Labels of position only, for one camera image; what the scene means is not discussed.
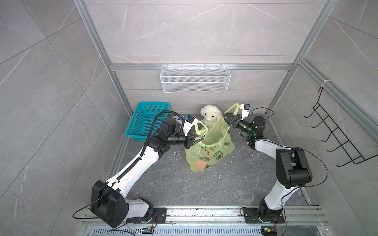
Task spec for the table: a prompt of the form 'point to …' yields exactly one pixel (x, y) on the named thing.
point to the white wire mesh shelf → (195, 79)
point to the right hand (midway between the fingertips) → (225, 114)
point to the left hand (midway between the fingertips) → (203, 136)
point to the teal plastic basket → (139, 127)
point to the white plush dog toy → (210, 113)
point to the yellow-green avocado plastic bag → (216, 145)
